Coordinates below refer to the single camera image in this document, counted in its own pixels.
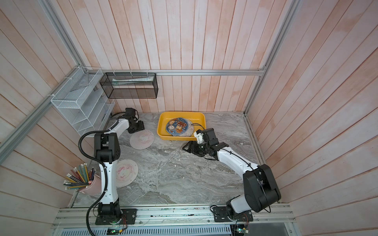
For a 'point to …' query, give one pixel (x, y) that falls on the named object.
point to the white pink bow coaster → (127, 171)
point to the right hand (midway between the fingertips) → (186, 148)
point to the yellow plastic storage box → (198, 119)
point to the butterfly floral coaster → (190, 130)
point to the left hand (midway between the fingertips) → (142, 129)
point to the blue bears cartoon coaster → (180, 127)
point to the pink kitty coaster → (141, 139)
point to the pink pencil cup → (95, 188)
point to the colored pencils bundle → (79, 178)
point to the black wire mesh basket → (130, 85)
